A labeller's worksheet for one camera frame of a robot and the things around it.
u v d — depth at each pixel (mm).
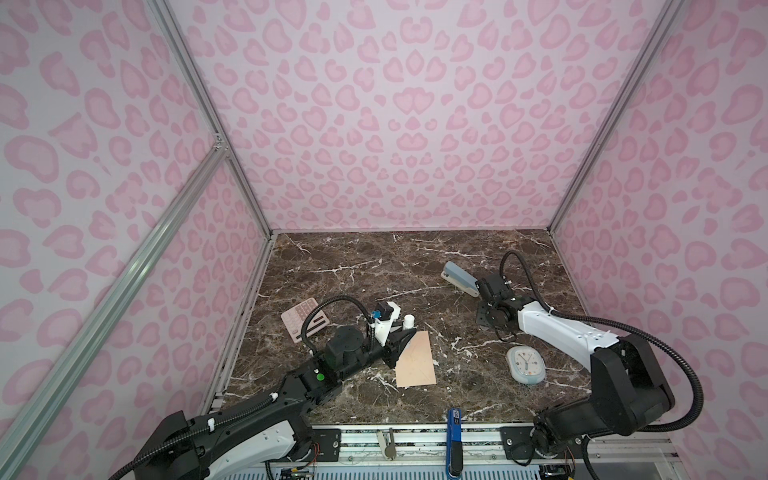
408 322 692
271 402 498
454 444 719
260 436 497
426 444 750
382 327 636
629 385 429
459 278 1007
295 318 944
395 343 646
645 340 420
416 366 874
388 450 717
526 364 836
